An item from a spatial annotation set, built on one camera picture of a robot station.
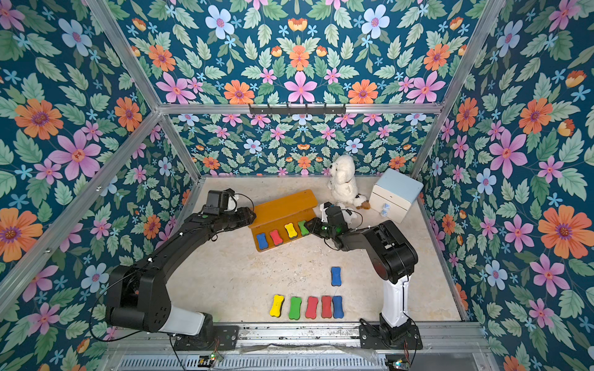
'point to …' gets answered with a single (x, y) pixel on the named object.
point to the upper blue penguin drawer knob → (385, 206)
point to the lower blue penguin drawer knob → (384, 212)
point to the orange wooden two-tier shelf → (283, 220)
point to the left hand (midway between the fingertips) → (253, 214)
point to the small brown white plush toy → (361, 202)
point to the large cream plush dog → (342, 182)
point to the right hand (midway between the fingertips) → (306, 223)
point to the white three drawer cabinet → (394, 193)
